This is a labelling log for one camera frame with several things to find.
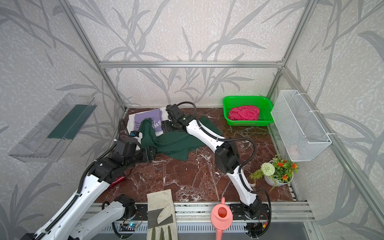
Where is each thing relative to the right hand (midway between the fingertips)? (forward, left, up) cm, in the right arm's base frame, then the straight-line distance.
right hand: (168, 121), depth 89 cm
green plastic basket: (+28, -69, -12) cm, 75 cm away
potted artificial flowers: (-30, -58, -5) cm, 65 cm away
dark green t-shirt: (-7, -3, -17) cm, 18 cm away
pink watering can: (-49, -29, -6) cm, 57 cm away
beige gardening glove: (-50, -1, -16) cm, 52 cm away
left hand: (-19, +4, +3) cm, 20 cm away
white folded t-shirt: (+10, +31, -15) cm, 36 cm away
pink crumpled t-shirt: (+19, -53, -14) cm, 58 cm away
